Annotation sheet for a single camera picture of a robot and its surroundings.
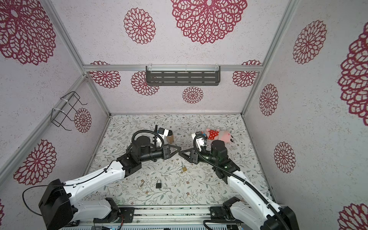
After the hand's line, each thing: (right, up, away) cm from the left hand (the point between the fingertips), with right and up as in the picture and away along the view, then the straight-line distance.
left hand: (180, 150), depth 70 cm
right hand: (0, -1, -2) cm, 2 cm away
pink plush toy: (+26, +6, +30) cm, 40 cm away
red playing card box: (+16, +8, +39) cm, 43 cm away
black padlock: (-13, -23, +14) cm, 29 cm away
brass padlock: (+2, -15, +20) cm, 25 cm away
